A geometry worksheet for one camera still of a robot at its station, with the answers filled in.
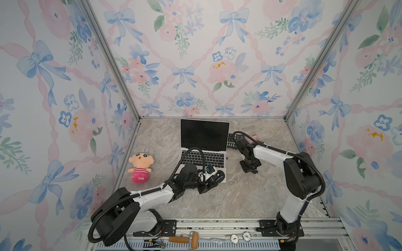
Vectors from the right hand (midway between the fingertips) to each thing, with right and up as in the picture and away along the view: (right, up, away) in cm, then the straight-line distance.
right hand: (250, 168), depth 93 cm
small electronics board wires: (-51, -30, -21) cm, 63 cm away
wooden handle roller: (-32, -27, -23) cm, 48 cm away
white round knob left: (-14, -28, -21) cm, 38 cm away
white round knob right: (-8, -27, -21) cm, 35 cm away
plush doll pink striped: (-63, +4, -4) cm, 63 cm away
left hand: (-22, -3, -12) cm, 25 cm away
